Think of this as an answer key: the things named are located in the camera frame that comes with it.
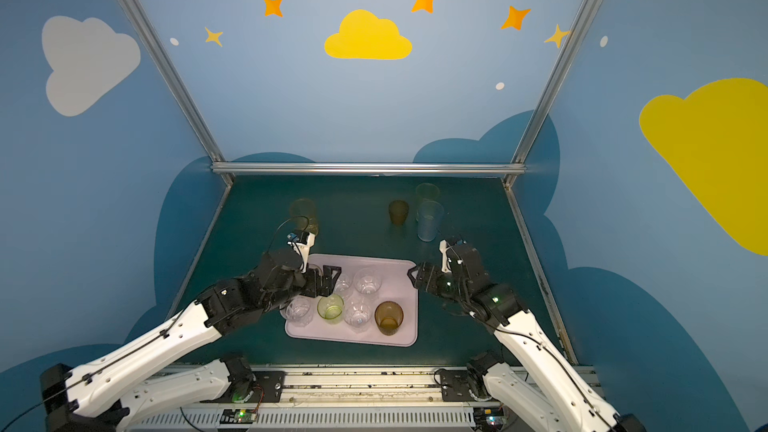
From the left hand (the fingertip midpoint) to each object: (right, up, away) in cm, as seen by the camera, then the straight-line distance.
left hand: (331, 270), depth 73 cm
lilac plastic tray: (+10, -14, +17) cm, 24 cm away
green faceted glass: (-3, -14, +14) cm, 20 cm away
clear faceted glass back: (+8, -7, +15) cm, 19 cm away
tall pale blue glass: (+28, +12, +28) cm, 42 cm away
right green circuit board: (+38, -36, -1) cm, 52 cm away
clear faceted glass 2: (+6, -14, +12) cm, 19 cm away
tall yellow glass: (-14, +12, +27) cm, 33 cm away
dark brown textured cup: (+14, -16, +12) cm, 25 cm away
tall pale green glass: (+28, +21, +28) cm, 45 cm away
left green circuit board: (-22, -35, -2) cm, 41 cm away
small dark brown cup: (+18, +14, +34) cm, 41 cm away
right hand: (+23, -1, +3) cm, 23 cm away
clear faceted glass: (-12, -15, +13) cm, 24 cm away
